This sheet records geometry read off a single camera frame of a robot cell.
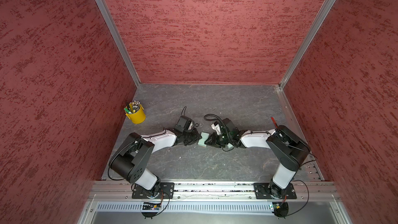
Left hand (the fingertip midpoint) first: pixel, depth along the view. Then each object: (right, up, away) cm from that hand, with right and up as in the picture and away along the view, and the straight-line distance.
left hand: (201, 140), depth 89 cm
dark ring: (-2, +7, +8) cm, 12 cm away
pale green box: (+2, +3, +1) cm, 4 cm away
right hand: (+3, -3, -2) cm, 4 cm away
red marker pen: (+49, +9, +11) cm, 51 cm away
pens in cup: (-40, +20, -1) cm, 45 cm away
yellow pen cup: (-40, +17, +1) cm, 43 cm away
